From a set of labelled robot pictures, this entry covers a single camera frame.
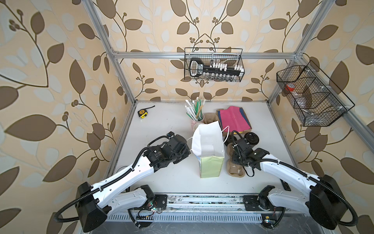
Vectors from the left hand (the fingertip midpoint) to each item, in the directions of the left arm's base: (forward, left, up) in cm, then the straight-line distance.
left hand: (190, 149), depth 74 cm
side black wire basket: (+18, -64, +18) cm, 69 cm away
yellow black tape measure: (+38, +37, -16) cm, 55 cm away
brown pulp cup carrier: (-4, -26, -18) cm, 32 cm away
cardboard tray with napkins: (+30, -30, -12) cm, 44 cm away
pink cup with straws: (+29, -2, -3) cm, 30 cm away
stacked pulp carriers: (+33, -14, -14) cm, 38 cm away
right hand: (+1, -27, -13) cm, 30 cm away
